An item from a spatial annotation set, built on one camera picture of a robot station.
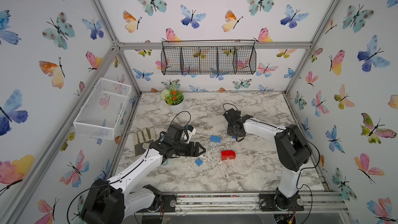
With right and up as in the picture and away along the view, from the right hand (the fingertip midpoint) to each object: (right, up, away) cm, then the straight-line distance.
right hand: (234, 130), depth 95 cm
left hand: (-19, -8, -17) cm, 27 cm away
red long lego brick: (-7, -11, -11) cm, 17 cm away
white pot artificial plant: (-37, +19, +3) cm, 42 cm away
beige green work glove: (-55, -5, +1) cm, 55 cm away
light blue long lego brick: (-12, -5, -1) cm, 13 cm away
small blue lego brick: (-21, -17, -9) cm, 28 cm away
